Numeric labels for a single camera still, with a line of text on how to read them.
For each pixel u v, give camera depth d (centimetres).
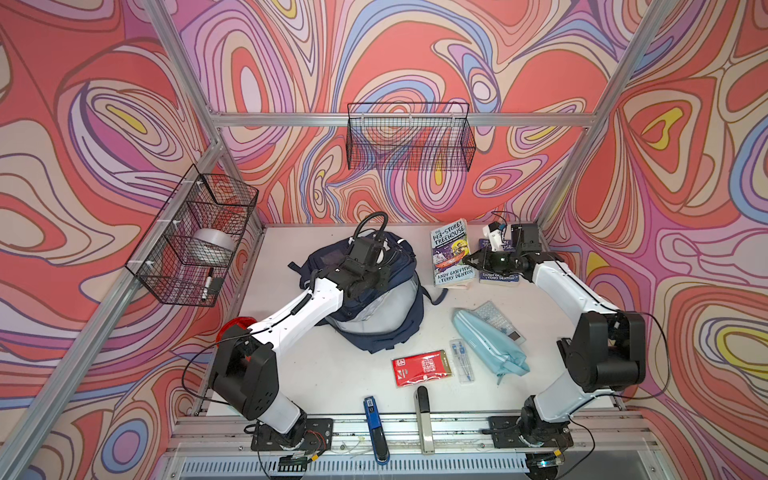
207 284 72
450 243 92
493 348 85
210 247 71
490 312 93
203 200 74
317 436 72
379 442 72
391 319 87
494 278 101
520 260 67
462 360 84
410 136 96
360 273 63
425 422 73
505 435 73
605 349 47
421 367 84
